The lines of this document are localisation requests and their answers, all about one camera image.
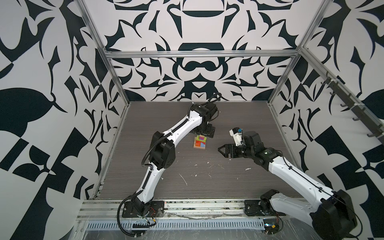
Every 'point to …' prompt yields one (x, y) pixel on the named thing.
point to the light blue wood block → (203, 145)
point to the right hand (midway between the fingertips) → (224, 148)
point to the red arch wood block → (204, 142)
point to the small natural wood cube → (202, 136)
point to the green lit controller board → (271, 226)
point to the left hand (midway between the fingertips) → (204, 130)
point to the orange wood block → (198, 144)
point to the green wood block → (197, 138)
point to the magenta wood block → (201, 138)
